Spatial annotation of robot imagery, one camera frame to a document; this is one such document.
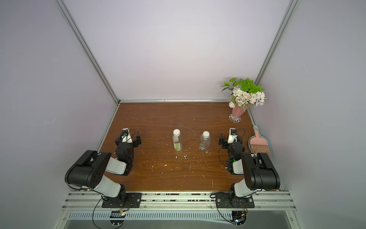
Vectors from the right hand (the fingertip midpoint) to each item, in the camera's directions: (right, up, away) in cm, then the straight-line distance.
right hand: (231, 131), depth 89 cm
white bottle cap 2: (-17, -1, -8) cm, 19 cm away
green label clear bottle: (-34, -5, -2) cm, 35 cm away
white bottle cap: (-34, +1, -10) cm, 36 cm away
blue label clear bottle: (-17, -7, -4) cm, 19 cm away
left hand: (-65, 0, 0) cm, 65 cm away
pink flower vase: (+7, +13, +9) cm, 17 cm away
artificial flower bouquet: (+7, +24, -4) cm, 26 cm away
